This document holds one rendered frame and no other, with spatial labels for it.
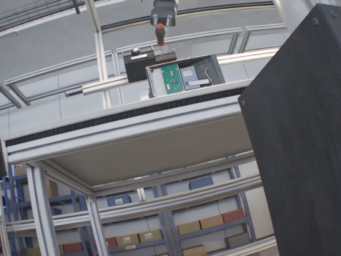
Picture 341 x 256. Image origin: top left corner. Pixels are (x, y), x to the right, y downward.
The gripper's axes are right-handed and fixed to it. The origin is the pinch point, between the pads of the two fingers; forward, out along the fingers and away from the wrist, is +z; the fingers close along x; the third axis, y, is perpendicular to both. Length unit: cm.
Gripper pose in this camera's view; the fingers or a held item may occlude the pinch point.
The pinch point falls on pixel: (159, 34)
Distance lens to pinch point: 86.6
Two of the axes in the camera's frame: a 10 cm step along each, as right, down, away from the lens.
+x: -10.0, -0.8, 0.1
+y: -0.1, 3.1, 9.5
